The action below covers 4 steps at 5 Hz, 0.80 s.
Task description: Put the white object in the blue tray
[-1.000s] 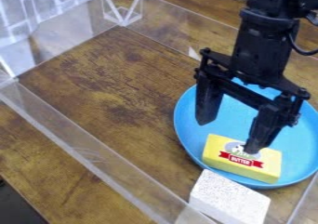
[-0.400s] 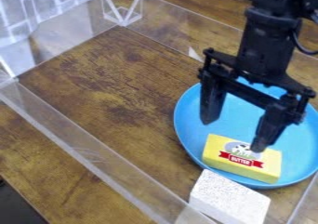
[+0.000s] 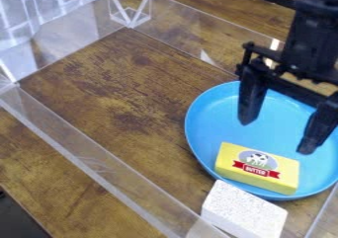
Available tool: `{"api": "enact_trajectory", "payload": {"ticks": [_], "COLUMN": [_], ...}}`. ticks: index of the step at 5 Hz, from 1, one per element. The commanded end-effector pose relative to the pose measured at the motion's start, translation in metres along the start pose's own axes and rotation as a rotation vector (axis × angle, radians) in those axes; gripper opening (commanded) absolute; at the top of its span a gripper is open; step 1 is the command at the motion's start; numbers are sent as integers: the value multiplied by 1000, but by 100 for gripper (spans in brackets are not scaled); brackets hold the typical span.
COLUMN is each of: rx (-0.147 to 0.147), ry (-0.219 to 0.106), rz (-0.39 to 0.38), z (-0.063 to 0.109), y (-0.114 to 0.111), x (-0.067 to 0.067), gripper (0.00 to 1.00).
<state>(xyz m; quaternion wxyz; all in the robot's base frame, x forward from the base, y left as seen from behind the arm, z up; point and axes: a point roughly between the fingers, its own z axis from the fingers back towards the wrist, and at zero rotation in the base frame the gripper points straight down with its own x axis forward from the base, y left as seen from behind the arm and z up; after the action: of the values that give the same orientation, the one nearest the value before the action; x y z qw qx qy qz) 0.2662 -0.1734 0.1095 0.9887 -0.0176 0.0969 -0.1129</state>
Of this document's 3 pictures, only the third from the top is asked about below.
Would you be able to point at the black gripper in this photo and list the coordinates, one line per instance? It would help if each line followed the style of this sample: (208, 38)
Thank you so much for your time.
(307, 57)

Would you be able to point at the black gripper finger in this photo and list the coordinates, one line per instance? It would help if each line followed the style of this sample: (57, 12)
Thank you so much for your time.
(320, 124)

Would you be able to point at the blue round tray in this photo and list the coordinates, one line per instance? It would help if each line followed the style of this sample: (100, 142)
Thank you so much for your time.
(211, 124)

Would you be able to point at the yellow butter block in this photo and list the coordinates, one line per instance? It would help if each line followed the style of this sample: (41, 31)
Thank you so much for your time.
(256, 168)

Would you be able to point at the white speckled block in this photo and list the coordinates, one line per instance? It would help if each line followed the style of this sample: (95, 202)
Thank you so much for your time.
(241, 214)

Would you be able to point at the clear acrylic enclosure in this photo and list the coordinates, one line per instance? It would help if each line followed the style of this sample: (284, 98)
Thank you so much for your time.
(99, 75)

